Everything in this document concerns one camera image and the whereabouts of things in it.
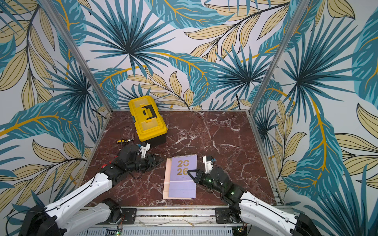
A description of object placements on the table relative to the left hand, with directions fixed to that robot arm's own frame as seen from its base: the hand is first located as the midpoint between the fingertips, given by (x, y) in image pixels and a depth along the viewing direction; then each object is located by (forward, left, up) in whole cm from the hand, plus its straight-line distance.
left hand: (162, 163), depth 76 cm
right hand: (-4, -13, -1) cm, 14 cm away
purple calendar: (-9, -10, -6) cm, 15 cm away
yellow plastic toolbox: (+25, +11, +2) cm, 27 cm away
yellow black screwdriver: (+22, +30, -13) cm, 40 cm away
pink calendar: (-7, -2, -9) cm, 11 cm away
